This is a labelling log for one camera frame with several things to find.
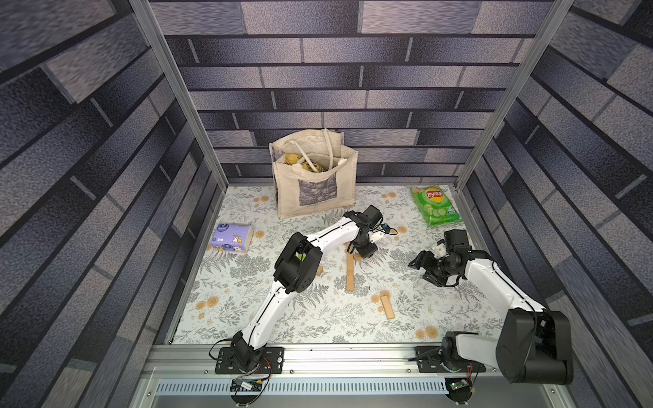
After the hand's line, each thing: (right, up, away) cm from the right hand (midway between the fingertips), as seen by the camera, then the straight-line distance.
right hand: (415, 267), depth 87 cm
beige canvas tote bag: (-36, +35, +5) cm, 51 cm away
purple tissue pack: (-67, +9, +8) cm, 68 cm away
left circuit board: (-56, -30, -16) cm, 65 cm away
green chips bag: (+14, +22, +18) cm, 32 cm away
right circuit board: (+8, -31, -14) cm, 35 cm away
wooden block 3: (-34, -2, +4) cm, 34 cm away
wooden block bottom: (-23, -2, +5) cm, 24 cm away
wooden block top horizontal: (-20, +2, +6) cm, 21 cm away
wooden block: (-23, +7, -4) cm, 25 cm away
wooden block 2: (-23, -5, +3) cm, 24 cm away
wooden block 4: (-10, -13, -3) cm, 17 cm away
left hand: (-15, +5, +10) cm, 19 cm away
